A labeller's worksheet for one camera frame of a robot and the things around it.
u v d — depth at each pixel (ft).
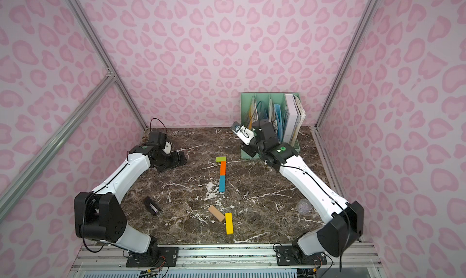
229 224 2.65
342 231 1.28
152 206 2.82
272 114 3.14
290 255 2.36
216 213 2.76
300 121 2.97
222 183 3.05
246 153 2.26
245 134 2.07
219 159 3.42
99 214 1.42
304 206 2.88
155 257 2.18
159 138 2.31
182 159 2.62
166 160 2.40
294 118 2.98
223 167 3.28
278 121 2.97
